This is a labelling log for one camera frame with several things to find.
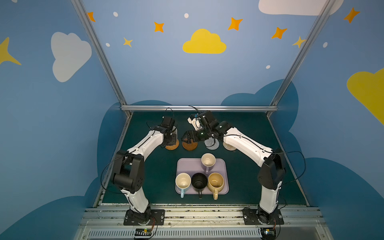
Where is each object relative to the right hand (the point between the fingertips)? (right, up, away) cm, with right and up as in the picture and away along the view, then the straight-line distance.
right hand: (187, 136), depth 81 cm
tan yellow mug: (+16, -27, +4) cm, 32 cm away
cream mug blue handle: (-3, -25, +2) cm, 26 cm away
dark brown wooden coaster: (+2, -8, +20) cm, 22 cm away
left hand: (-12, -3, +12) cm, 17 cm away
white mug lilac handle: (+12, -15, +9) cm, 22 cm away
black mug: (+6, -26, +3) cm, 27 cm away
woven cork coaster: (-11, -8, +20) cm, 25 cm away
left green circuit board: (-22, -47, -8) cm, 53 cm away
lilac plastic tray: (+3, -19, +12) cm, 23 cm away
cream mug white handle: (-7, +3, -1) cm, 8 cm away
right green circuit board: (+41, -47, -8) cm, 63 cm away
